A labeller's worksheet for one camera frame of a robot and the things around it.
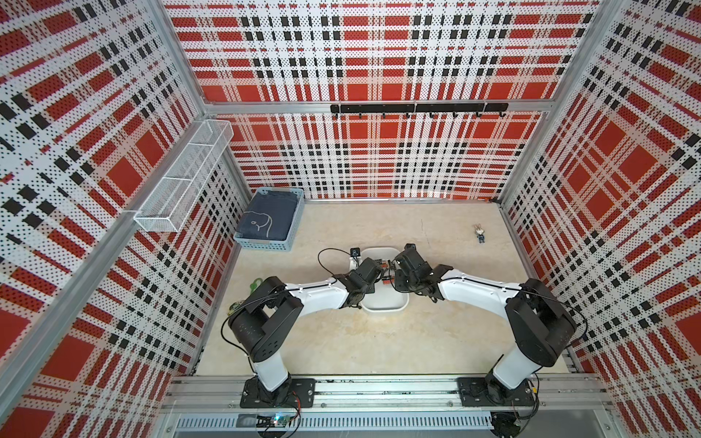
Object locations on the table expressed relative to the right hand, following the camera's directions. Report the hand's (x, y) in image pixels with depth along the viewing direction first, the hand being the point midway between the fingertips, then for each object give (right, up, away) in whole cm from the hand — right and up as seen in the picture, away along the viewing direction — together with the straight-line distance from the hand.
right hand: (403, 278), depth 91 cm
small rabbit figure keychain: (+33, +15, +17) cm, 40 cm away
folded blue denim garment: (-51, +22, +14) cm, 57 cm away
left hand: (-13, 0, +3) cm, 13 cm away
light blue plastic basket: (-48, +11, +10) cm, 50 cm away
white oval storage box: (-6, -7, 0) cm, 9 cm away
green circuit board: (-37, -33, -22) cm, 54 cm away
